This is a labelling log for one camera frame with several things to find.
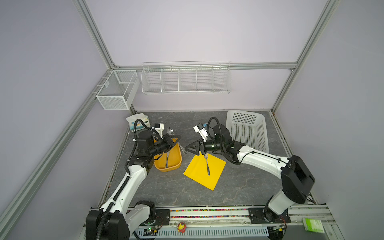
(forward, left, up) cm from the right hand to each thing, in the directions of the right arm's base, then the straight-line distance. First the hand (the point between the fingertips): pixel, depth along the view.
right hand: (187, 148), depth 74 cm
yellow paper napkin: (-1, -5, -23) cm, 24 cm away
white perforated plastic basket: (+30, -42, -22) cm, 57 cm away
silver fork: (+8, -10, -23) cm, 26 cm away
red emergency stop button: (-31, +2, -16) cm, 35 cm away
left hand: (+5, +3, +2) cm, 6 cm away
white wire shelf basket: (+49, +2, +9) cm, 50 cm away
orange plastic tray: (+5, +10, -22) cm, 24 cm away
